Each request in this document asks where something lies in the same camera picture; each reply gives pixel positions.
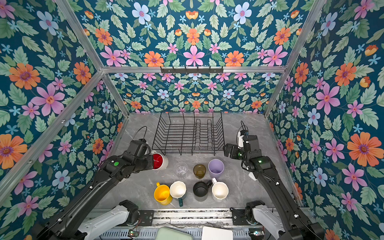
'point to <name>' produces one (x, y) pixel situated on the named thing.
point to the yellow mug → (162, 194)
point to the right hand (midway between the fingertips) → (230, 147)
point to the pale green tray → (167, 233)
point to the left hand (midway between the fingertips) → (154, 158)
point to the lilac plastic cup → (216, 167)
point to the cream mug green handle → (178, 189)
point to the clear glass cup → (181, 169)
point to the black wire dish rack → (189, 136)
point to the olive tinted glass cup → (199, 170)
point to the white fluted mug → (219, 190)
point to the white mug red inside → (159, 161)
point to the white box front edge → (213, 233)
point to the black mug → (200, 190)
